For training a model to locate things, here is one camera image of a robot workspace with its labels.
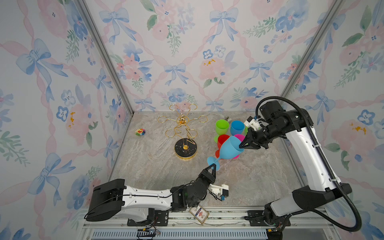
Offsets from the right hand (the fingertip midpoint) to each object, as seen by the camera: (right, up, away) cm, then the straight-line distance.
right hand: (239, 145), depth 65 cm
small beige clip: (+7, +14, +48) cm, 51 cm away
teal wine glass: (-6, -1, -5) cm, 7 cm away
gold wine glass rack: (-26, -6, +32) cm, 41 cm away
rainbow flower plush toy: (-59, +5, +41) cm, 72 cm away
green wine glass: (-3, +8, +25) cm, 27 cm away
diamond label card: (-17, -35, +9) cm, 40 cm away
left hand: (-12, -8, +3) cm, 15 cm away
